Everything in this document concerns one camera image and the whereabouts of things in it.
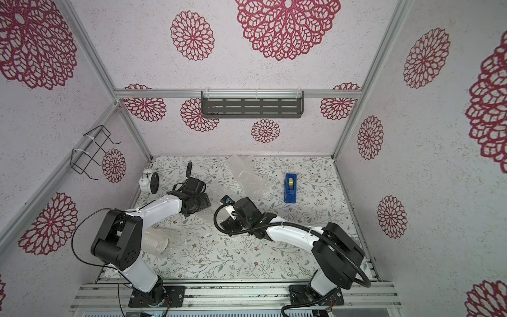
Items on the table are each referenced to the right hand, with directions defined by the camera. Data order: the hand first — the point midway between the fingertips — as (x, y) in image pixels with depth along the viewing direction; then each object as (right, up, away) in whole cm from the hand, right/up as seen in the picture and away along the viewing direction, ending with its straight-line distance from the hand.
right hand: (228, 214), depth 84 cm
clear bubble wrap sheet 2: (-11, -2, +5) cm, 12 cm away
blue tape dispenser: (+30, +10, +16) cm, 35 cm away
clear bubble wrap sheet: (+10, +12, +14) cm, 21 cm away
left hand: (-14, +2, +11) cm, 18 cm away
